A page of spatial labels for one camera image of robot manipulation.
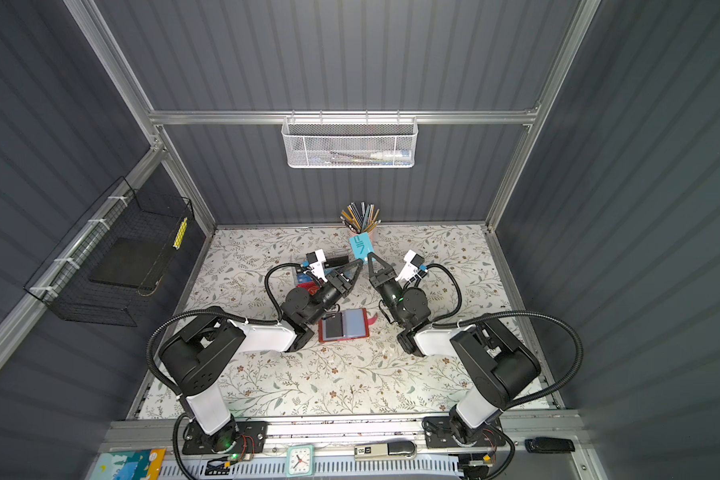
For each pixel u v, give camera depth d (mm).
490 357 469
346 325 931
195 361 478
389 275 708
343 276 736
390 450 677
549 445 735
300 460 692
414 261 740
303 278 987
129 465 696
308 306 644
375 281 713
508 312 963
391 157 889
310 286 991
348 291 727
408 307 637
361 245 789
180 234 829
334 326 914
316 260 754
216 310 540
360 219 1083
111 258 737
